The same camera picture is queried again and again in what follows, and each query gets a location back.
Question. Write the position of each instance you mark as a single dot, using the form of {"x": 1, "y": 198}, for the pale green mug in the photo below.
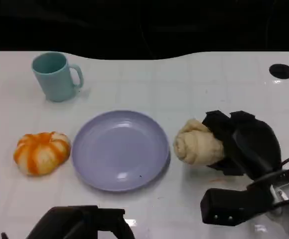
{"x": 54, "y": 79}

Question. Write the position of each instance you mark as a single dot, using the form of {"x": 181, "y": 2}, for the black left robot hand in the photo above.
{"x": 79, "y": 224}

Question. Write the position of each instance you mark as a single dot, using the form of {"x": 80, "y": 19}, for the lilac plate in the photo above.
{"x": 119, "y": 149}

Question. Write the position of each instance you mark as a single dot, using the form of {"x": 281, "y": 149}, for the beige towel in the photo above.
{"x": 196, "y": 147}

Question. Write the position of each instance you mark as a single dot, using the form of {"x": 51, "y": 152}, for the orange and white bread roll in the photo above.
{"x": 41, "y": 154}

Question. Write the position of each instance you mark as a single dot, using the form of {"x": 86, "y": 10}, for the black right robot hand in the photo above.
{"x": 254, "y": 144}

